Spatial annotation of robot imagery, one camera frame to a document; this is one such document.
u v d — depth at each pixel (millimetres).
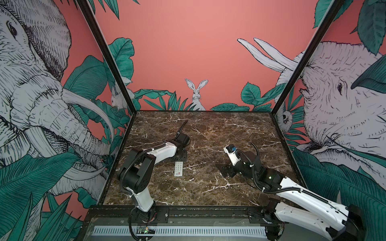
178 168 878
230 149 637
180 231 701
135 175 469
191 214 749
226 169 669
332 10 700
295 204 497
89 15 718
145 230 700
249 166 537
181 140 761
